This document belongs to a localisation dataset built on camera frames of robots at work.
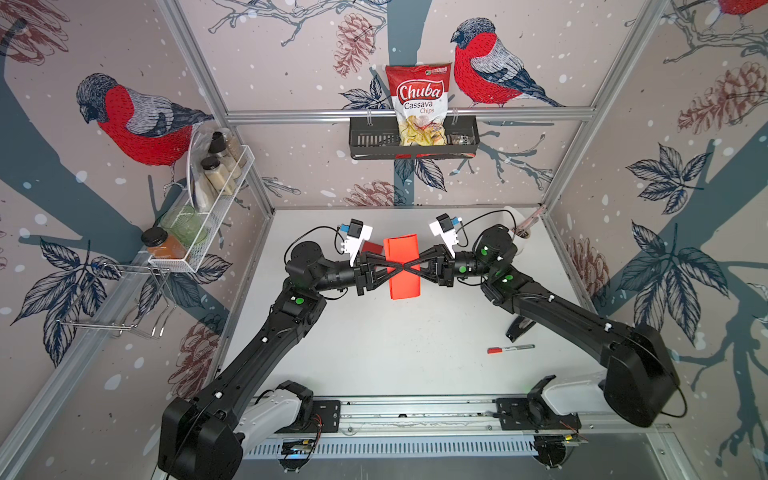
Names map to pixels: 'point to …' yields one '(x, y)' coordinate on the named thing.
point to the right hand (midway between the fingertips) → (407, 268)
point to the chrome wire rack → (125, 297)
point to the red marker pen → (497, 350)
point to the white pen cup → (515, 222)
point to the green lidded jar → (184, 223)
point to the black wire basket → (373, 138)
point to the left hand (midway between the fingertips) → (402, 265)
